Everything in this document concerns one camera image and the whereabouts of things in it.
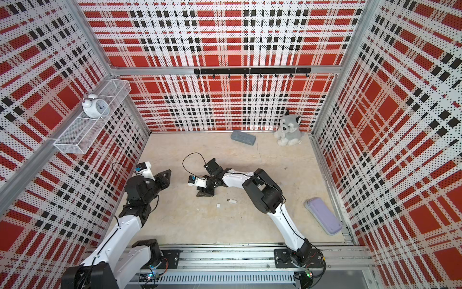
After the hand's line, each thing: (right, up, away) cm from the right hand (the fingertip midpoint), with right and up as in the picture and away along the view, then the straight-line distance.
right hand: (202, 188), depth 95 cm
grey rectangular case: (+22, +29, +20) cm, 41 cm away
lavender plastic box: (+57, -7, -11) cm, 59 cm away
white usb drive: (+16, -6, -4) cm, 18 cm away
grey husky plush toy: (+49, +31, +9) cm, 59 cm away
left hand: (-12, +11, -11) cm, 19 cm away
